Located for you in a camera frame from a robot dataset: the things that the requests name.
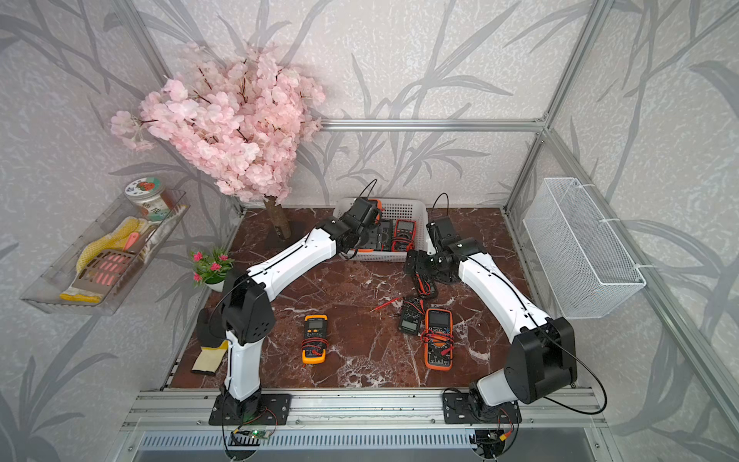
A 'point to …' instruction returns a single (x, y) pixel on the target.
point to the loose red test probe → (385, 304)
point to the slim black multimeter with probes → (424, 286)
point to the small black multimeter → (411, 317)
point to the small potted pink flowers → (211, 269)
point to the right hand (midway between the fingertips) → (416, 268)
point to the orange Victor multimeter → (371, 243)
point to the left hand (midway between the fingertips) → (371, 235)
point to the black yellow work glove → (213, 343)
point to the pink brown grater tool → (104, 270)
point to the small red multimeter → (404, 236)
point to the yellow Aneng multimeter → (315, 339)
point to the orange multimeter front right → (438, 339)
